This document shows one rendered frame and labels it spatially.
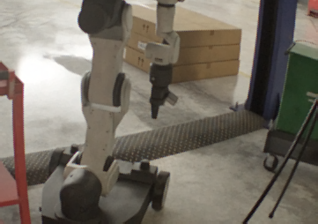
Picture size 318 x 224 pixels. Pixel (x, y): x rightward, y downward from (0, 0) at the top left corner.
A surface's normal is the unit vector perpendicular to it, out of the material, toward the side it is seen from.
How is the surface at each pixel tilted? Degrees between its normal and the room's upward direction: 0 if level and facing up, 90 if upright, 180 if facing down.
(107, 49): 93
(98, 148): 66
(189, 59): 90
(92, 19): 88
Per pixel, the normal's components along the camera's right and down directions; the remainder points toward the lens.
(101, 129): -0.14, -0.07
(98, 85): -0.18, 0.15
